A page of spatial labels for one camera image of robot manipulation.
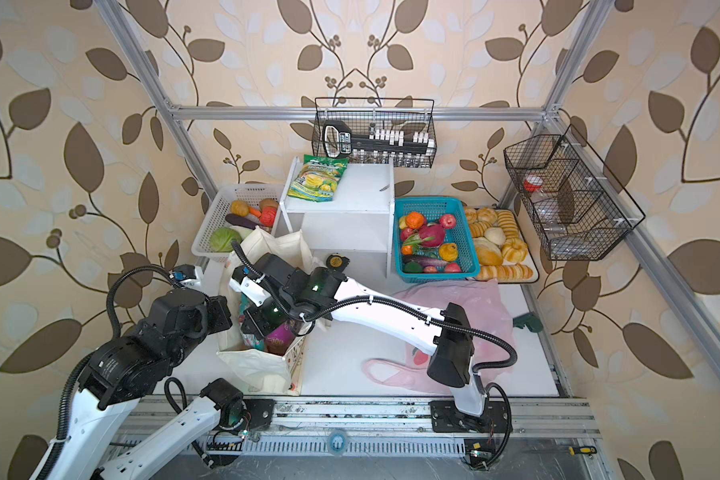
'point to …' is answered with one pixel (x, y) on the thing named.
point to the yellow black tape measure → (337, 261)
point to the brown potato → (240, 208)
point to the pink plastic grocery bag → (483, 302)
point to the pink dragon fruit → (433, 235)
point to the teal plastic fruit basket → (460, 235)
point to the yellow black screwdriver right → (583, 450)
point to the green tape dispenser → (532, 322)
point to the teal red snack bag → (252, 342)
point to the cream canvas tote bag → (244, 358)
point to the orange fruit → (414, 220)
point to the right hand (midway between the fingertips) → (242, 330)
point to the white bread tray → (530, 258)
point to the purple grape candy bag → (279, 339)
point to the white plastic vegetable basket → (216, 217)
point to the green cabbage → (221, 239)
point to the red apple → (448, 221)
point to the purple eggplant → (235, 219)
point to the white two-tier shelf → (358, 219)
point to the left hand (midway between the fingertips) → (229, 299)
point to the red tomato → (267, 216)
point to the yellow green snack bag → (318, 178)
